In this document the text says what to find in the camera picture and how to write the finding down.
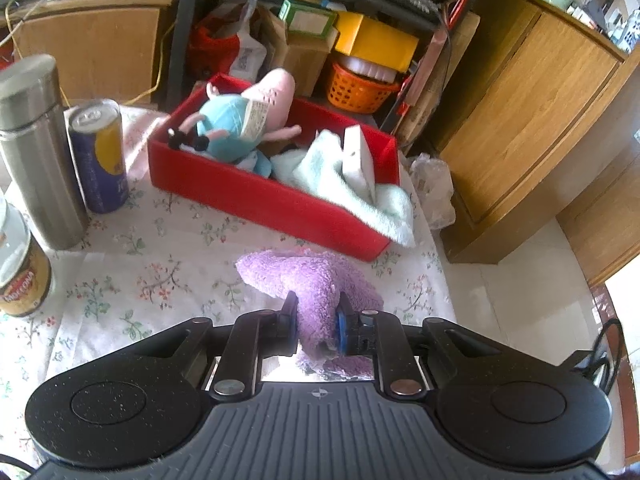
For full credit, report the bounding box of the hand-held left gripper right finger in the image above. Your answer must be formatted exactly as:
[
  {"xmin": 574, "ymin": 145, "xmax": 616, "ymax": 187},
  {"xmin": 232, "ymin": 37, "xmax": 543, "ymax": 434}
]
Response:
[{"xmin": 335, "ymin": 294, "xmax": 506, "ymax": 397}]

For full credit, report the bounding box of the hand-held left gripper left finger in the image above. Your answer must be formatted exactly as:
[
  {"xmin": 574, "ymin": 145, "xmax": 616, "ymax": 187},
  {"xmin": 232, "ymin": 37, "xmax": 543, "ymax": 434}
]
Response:
[{"xmin": 132, "ymin": 291, "xmax": 301, "ymax": 402}]

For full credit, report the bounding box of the purple fluffy towel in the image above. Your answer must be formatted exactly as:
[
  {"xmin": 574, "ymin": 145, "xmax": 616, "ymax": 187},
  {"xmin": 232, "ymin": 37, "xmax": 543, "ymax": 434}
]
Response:
[{"xmin": 235, "ymin": 252, "xmax": 385, "ymax": 381}]

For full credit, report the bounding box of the red plastic bin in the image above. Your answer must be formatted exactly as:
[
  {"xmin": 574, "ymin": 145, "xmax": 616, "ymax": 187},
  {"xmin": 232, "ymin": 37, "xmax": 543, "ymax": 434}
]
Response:
[{"xmin": 146, "ymin": 72, "xmax": 401, "ymax": 263}]

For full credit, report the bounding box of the pale green towel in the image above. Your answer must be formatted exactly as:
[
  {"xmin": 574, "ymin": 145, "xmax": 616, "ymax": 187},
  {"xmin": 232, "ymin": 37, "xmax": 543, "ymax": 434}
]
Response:
[{"xmin": 270, "ymin": 129, "xmax": 417, "ymax": 248}]

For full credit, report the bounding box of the white sponge block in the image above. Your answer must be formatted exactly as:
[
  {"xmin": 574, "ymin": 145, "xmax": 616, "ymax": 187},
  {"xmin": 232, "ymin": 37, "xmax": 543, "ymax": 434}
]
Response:
[{"xmin": 341, "ymin": 125, "xmax": 378, "ymax": 201}]

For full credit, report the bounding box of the pink pig plush toy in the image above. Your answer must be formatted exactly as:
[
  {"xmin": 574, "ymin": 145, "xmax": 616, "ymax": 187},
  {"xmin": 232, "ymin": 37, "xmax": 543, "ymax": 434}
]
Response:
[{"xmin": 166, "ymin": 68, "xmax": 303, "ymax": 177}]

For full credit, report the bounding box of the floral tablecloth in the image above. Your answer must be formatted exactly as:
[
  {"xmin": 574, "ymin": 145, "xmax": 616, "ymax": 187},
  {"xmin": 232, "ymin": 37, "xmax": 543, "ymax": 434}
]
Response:
[{"xmin": 0, "ymin": 105, "xmax": 458, "ymax": 471}]

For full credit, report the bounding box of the clear crumpled plastic bag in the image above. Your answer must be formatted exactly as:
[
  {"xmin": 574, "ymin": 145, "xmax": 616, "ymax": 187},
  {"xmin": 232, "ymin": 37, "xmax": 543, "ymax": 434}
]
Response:
[{"xmin": 407, "ymin": 154, "xmax": 457, "ymax": 231}]

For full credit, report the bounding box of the orange plastic basket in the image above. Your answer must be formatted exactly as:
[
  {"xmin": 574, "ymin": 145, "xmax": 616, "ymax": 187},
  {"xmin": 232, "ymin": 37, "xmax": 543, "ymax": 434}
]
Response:
[{"xmin": 327, "ymin": 62, "xmax": 401, "ymax": 115}]

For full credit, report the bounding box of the blue and yellow drink can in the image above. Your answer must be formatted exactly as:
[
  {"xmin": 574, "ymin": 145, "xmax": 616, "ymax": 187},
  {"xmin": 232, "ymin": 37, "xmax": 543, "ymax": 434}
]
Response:
[{"xmin": 66, "ymin": 99, "xmax": 131, "ymax": 215}]

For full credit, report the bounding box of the brown cardboard box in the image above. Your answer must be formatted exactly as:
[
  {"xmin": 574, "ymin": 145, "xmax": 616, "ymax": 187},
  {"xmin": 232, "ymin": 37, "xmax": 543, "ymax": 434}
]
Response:
[{"xmin": 260, "ymin": 7, "xmax": 335, "ymax": 98}]

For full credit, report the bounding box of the white plastic container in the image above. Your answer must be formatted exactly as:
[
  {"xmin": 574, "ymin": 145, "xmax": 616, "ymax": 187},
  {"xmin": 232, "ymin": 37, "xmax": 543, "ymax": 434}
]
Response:
[{"xmin": 340, "ymin": 55, "xmax": 398, "ymax": 81}]

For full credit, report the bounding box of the white bag with blue print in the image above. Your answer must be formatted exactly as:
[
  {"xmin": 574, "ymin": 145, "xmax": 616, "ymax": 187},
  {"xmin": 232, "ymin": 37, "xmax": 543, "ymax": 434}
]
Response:
[{"xmin": 227, "ymin": 0, "xmax": 268, "ymax": 83}]

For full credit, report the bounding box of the glass coffee jar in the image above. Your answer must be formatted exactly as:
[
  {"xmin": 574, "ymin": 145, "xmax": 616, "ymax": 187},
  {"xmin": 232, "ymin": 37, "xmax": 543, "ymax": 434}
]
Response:
[{"xmin": 0, "ymin": 195, "xmax": 53, "ymax": 318}]

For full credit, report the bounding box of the yellow cardboard box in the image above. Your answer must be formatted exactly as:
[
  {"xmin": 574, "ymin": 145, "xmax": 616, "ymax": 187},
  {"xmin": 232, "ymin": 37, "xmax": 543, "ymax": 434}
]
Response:
[{"xmin": 334, "ymin": 10, "xmax": 420, "ymax": 73}]

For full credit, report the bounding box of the red bag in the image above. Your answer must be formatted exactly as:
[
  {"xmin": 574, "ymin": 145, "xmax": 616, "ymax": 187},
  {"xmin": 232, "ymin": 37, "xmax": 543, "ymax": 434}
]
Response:
[{"xmin": 187, "ymin": 12, "xmax": 241, "ymax": 81}]

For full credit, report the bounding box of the black shelf rack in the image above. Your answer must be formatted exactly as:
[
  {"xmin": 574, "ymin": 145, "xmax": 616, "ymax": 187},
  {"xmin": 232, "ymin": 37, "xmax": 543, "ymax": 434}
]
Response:
[{"xmin": 165, "ymin": 0, "xmax": 491, "ymax": 131}]

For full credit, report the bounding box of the green cardboard box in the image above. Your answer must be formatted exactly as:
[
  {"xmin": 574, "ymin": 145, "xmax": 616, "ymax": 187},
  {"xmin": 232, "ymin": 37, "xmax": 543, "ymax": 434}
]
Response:
[{"xmin": 277, "ymin": 0, "xmax": 338, "ymax": 38}]

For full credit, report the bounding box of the stainless steel thermos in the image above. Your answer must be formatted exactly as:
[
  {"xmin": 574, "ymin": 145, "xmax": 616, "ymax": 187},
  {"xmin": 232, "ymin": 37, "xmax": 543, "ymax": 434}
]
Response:
[{"xmin": 0, "ymin": 54, "xmax": 91, "ymax": 251}]

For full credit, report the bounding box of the wooden television cabinet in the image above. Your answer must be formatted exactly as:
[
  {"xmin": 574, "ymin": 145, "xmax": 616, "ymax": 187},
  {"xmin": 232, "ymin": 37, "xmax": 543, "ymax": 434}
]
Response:
[{"xmin": 0, "ymin": 0, "xmax": 183, "ymax": 106}]

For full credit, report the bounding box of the black cable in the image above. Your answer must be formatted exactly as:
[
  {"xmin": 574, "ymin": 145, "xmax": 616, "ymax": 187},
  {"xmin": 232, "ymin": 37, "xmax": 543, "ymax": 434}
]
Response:
[{"xmin": 570, "ymin": 317, "xmax": 626, "ymax": 396}]

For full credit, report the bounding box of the thin yellow cable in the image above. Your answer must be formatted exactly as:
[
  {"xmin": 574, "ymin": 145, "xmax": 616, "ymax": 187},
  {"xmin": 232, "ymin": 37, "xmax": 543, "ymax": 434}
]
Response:
[{"xmin": 117, "ymin": 20, "xmax": 176, "ymax": 107}]

